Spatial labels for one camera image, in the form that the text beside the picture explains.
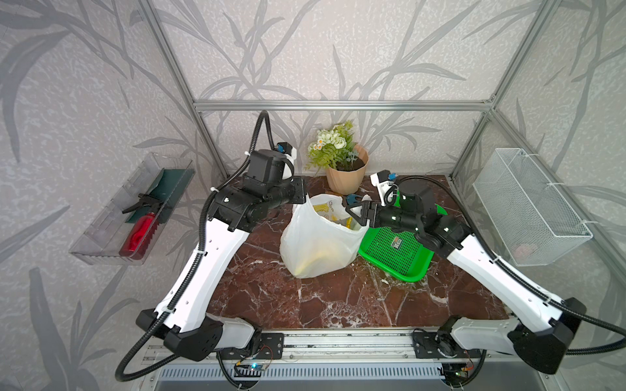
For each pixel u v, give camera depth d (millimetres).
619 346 398
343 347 754
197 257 385
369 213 587
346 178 994
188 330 376
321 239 737
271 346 725
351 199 816
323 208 862
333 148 912
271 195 516
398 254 935
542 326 389
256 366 706
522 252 709
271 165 456
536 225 601
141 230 598
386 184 605
